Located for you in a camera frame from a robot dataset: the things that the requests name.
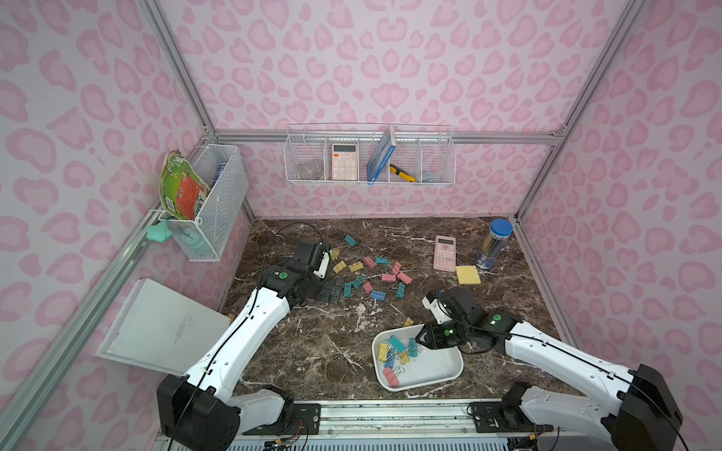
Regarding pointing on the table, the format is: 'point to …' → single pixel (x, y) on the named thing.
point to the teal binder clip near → (398, 344)
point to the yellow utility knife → (401, 173)
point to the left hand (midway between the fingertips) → (322, 279)
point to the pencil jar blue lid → (500, 230)
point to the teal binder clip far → (351, 241)
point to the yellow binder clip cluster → (383, 352)
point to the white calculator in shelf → (344, 162)
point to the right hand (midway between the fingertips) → (419, 337)
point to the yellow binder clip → (355, 266)
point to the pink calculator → (445, 253)
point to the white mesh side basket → (205, 237)
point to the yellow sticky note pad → (468, 275)
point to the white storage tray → (426, 366)
